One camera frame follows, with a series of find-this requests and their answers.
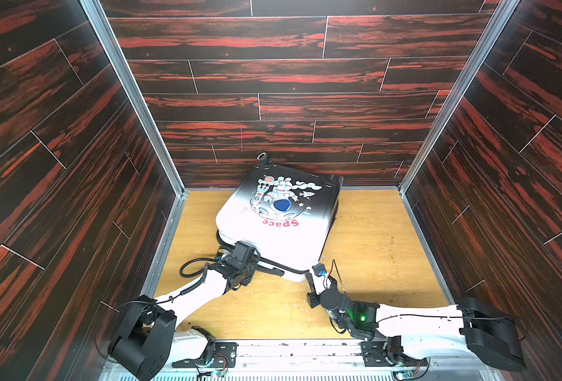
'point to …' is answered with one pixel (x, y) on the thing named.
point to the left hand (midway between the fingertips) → (258, 261)
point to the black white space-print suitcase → (286, 213)
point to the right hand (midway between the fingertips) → (312, 272)
